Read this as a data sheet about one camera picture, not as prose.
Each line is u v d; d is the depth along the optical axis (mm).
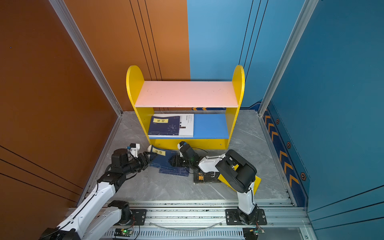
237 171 496
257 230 696
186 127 892
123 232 709
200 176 851
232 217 726
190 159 724
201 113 1200
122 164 633
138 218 735
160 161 840
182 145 842
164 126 892
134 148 756
